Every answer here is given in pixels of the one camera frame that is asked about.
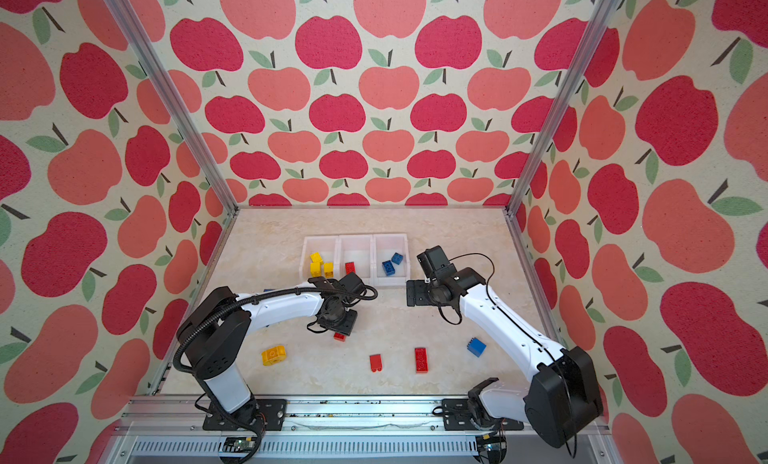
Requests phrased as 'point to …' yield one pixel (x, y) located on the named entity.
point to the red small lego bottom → (376, 362)
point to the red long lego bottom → (421, 360)
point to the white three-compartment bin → (367, 250)
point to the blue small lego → (397, 258)
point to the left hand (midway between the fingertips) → (351, 330)
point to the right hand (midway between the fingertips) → (429, 292)
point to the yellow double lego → (274, 355)
